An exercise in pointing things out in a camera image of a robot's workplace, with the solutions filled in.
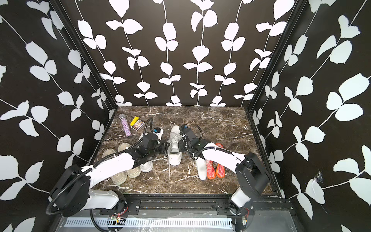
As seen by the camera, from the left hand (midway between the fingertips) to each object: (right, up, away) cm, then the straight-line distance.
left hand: (169, 141), depth 85 cm
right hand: (+7, +1, +1) cm, 7 cm away
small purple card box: (-27, +9, +22) cm, 36 cm away
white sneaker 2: (+4, -7, -6) cm, 10 cm away
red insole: (+31, -17, +1) cm, 36 cm away
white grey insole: (+20, -15, +4) cm, 25 cm away
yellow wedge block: (-31, +13, +25) cm, 42 cm away
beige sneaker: (-27, -20, -6) cm, 34 cm away
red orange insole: (+25, -17, +1) cm, 30 cm away
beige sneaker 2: (-19, -17, -5) cm, 26 cm away
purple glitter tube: (-40, +16, +25) cm, 50 cm away
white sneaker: (-12, -14, -4) cm, 19 cm away
